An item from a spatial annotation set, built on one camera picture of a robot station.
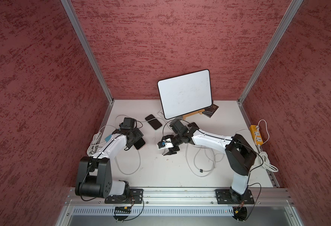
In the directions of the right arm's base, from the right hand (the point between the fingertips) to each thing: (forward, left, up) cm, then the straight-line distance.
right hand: (163, 147), depth 85 cm
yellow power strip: (+8, -66, -7) cm, 67 cm away
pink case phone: (+3, +15, -1) cm, 16 cm away
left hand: (+7, +17, -1) cm, 19 cm away
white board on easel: (+37, -16, +10) cm, 42 cm away
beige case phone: (+21, -22, -7) cm, 32 cm away
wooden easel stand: (+31, -28, -4) cm, 42 cm away
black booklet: (+33, -37, -7) cm, 50 cm away
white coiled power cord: (-5, -64, -7) cm, 65 cm away
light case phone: (+23, +8, -6) cm, 25 cm away
